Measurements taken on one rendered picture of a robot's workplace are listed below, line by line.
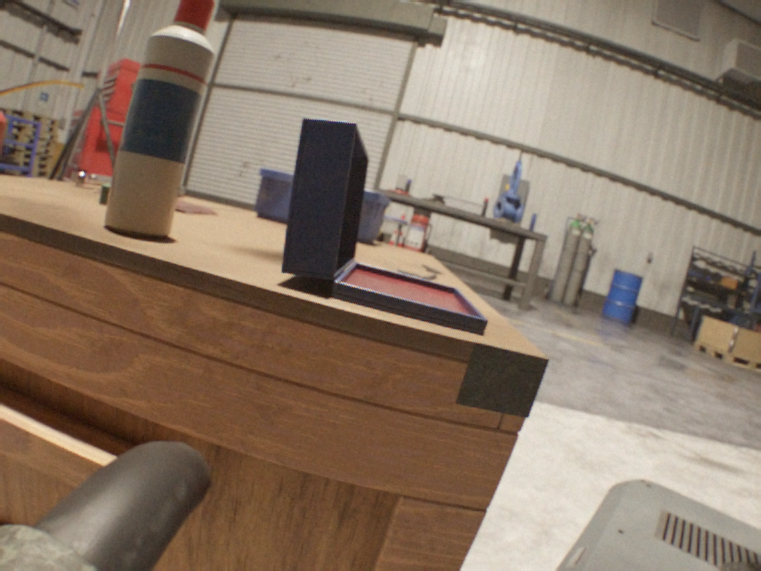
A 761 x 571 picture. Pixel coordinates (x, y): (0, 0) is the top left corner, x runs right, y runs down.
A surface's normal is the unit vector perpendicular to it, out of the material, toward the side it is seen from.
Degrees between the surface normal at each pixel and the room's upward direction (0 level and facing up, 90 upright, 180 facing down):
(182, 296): 90
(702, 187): 90
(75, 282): 90
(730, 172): 90
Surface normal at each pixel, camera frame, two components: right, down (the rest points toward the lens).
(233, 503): -0.01, 0.14
